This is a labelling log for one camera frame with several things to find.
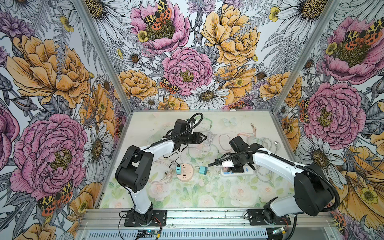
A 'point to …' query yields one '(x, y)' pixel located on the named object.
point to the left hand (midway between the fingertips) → (204, 141)
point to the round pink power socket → (187, 172)
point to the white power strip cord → (277, 144)
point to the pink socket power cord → (169, 175)
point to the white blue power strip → (227, 171)
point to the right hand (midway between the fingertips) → (232, 168)
